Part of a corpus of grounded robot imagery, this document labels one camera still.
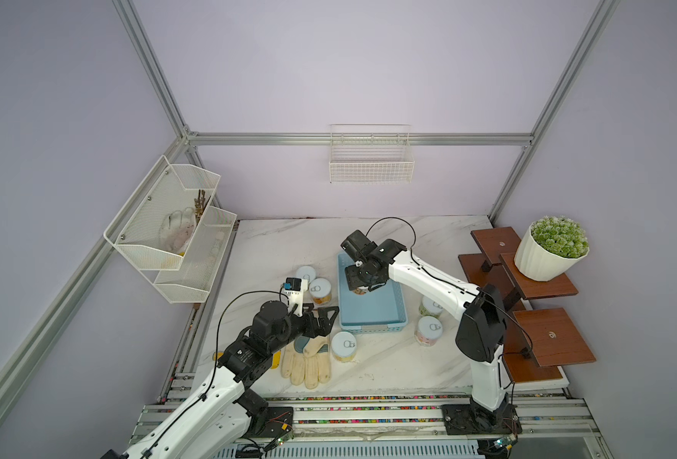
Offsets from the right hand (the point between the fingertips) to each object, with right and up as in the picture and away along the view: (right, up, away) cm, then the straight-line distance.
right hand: (363, 281), depth 88 cm
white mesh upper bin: (-57, +17, -11) cm, 61 cm away
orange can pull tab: (-14, -4, +5) cm, 15 cm away
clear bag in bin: (-53, +16, -10) cm, 56 cm away
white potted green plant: (+44, +11, -20) cm, 50 cm away
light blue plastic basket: (+7, -10, +7) cm, 15 cm away
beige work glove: (-17, -23, -4) cm, 29 cm away
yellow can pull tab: (-6, -18, -6) cm, 20 cm away
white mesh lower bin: (-54, 0, +1) cm, 54 cm away
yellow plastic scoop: (-20, -12, -30) cm, 38 cm away
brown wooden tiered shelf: (+42, -13, -16) cm, 47 cm away
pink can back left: (-19, +2, +11) cm, 22 cm away
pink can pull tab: (+20, -14, -3) cm, 25 cm away
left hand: (-11, -6, -12) cm, 18 cm away
